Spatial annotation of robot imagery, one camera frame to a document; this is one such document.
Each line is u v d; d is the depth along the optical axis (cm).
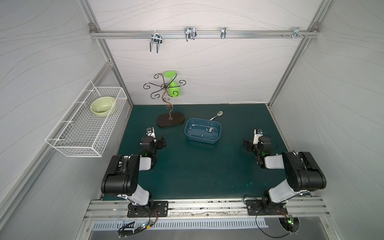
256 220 65
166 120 110
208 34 78
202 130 106
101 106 73
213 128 105
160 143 86
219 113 115
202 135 101
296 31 77
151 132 80
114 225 70
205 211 73
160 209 74
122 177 47
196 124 108
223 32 78
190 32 76
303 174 46
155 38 78
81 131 66
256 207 73
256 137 86
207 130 104
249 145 87
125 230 69
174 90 100
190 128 105
